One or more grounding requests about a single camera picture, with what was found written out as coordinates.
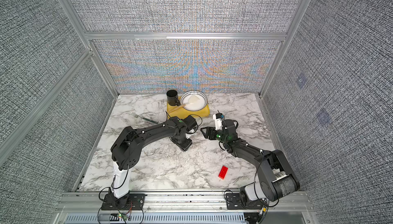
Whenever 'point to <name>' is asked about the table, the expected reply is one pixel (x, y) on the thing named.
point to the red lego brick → (223, 171)
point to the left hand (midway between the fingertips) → (187, 145)
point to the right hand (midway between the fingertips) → (204, 125)
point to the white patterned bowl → (197, 105)
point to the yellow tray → (182, 111)
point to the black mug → (172, 96)
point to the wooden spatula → (192, 98)
